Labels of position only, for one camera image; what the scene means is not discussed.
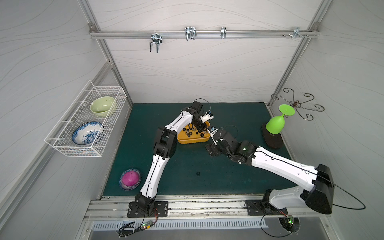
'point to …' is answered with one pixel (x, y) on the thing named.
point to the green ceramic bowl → (101, 106)
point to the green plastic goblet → (276, 124)
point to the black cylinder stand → (273, 140)
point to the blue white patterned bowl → (87, 133)
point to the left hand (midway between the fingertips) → (205, 126)
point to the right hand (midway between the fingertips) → (214, 139)
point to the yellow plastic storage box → (182, 135)
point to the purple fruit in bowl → (130, 178)
